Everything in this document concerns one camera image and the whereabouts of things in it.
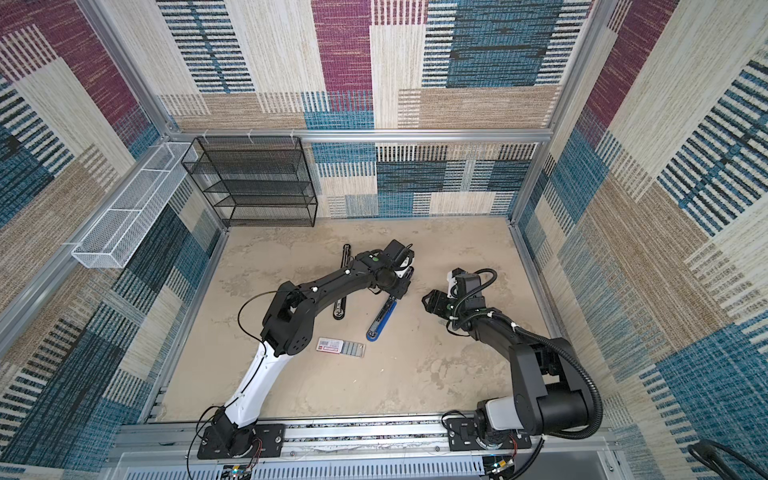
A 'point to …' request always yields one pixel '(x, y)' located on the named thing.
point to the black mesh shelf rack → (254, 181)
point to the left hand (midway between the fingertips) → (404, 283)
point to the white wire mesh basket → (111, 242)
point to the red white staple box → (329, 345)
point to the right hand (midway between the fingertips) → (430, 305)
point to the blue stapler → (382, 319)
